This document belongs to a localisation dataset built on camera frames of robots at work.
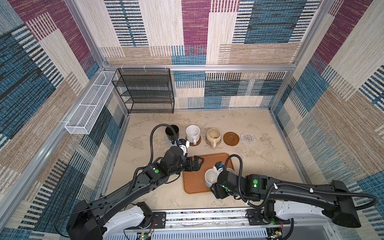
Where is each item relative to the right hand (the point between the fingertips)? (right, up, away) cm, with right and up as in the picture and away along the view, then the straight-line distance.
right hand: (217, 189), depth 74 cm
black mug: (-27, +26, +28) cm, 47 cm away
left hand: (-9, +15, +1) cm, 17 cm away
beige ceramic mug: (+2, +24, +27) cm, 36 cm away
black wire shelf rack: (-46, +56, +36) cm, 82 cm away
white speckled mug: (-12, +25, +28) cm, 39 cm away
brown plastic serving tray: (-11, 0, +11) cm, 16 cm away
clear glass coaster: (+25, +22, +29) cm, 44 cm away
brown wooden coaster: (-9, +19, +26) cm, 34 cm away
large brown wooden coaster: (+14, +22, +29) cm, 39 cm away
